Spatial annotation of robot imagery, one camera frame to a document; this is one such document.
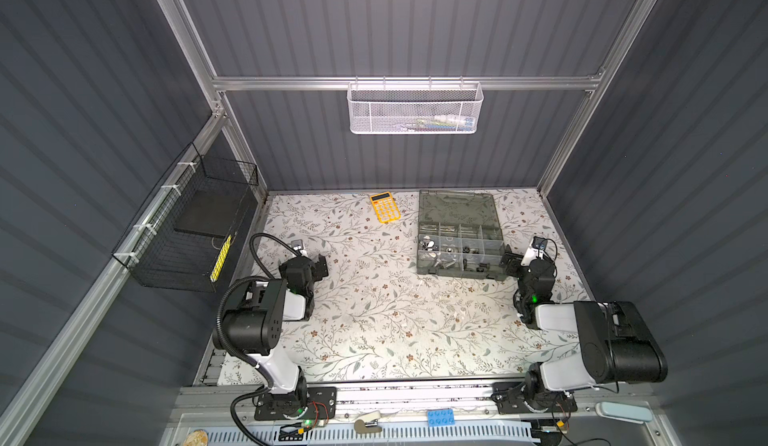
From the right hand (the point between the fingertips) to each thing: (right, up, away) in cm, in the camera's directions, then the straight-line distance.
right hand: (529, 251), depth 90 cm
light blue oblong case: (+15, -36, -21) cm, 44 cm away
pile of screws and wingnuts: (-30, +1, +10) cm, 31 cm away
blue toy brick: (-30, -38, -19) cm, 52 cm away
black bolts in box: (-12, -6, +8) cm, 16 cm away
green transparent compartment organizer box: (-18, +4, +15) cm, 24 cm away
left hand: (-71, -3, +6) cm, 71 cm away
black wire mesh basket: (-93, +5, -18) cm, 95 cm away
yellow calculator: (-44, +14, +25) cm, 53 cm away
